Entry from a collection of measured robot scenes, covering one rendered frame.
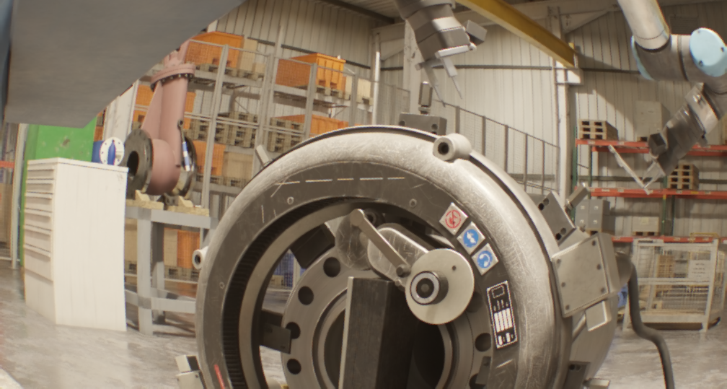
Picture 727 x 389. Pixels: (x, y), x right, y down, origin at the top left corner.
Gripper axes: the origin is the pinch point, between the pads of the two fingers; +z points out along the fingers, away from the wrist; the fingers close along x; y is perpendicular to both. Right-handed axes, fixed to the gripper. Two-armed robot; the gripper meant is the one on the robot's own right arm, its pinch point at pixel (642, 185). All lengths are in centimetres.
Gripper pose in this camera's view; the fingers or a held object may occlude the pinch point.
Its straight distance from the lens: 144.2
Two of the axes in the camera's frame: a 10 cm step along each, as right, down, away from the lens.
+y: -6.5, -2.9, -7.0
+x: 3.3, 7.3, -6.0
